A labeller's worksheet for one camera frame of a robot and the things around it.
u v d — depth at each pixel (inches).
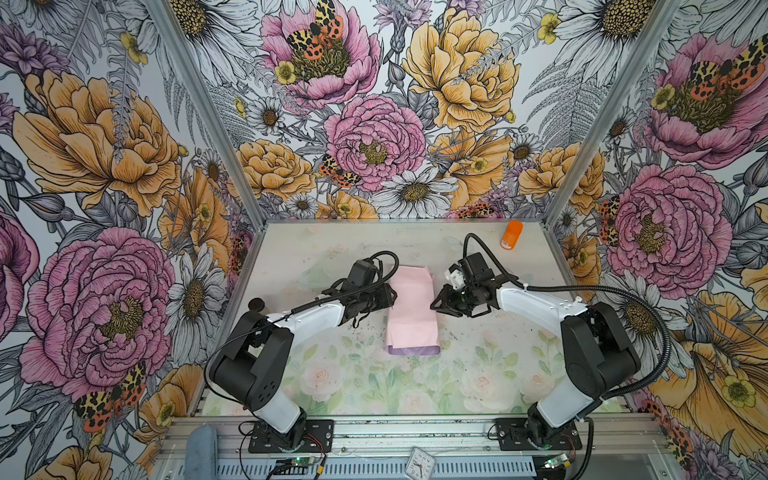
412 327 33.4
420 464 27.1
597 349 18.3
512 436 29.1
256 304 34.2
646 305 18.5
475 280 28.7
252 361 17.9
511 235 42.7
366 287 27.1
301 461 28.1
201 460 27.0
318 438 28.9
